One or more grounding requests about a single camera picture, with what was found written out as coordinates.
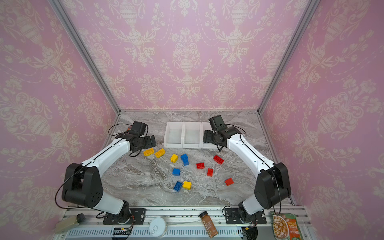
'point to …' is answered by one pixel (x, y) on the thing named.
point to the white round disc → (157, 226)
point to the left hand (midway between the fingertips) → (149, 144)
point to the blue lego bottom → (178, 186)
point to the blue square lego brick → (184, 157)
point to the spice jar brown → (208, 223)
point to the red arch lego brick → (218, 159)
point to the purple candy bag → (129, 128)
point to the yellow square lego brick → (174, 157)
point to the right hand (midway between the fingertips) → (211, 138)
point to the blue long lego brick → (186, 163)
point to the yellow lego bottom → (187, 185)
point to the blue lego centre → (176, 172)
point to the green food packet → (285, 226)
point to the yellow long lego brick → (148, 152)
